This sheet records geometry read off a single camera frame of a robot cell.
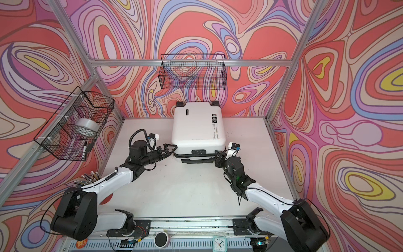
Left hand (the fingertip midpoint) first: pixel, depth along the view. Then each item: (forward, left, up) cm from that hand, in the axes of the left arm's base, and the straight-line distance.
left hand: (174, 149), depth 83 cm
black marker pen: (-10, +38, +10) cm, 41 cm away
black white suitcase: (+10, -13, +4) cm, 17 cm away
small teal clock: (-41, -23, -14) cm, 48 cm away
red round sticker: (-40, +39, -15) cm, 59 cm away
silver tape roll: (+2, +39, +16) cm, 42 cm away
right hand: (-2, -23, -2) cm, 24 cm away
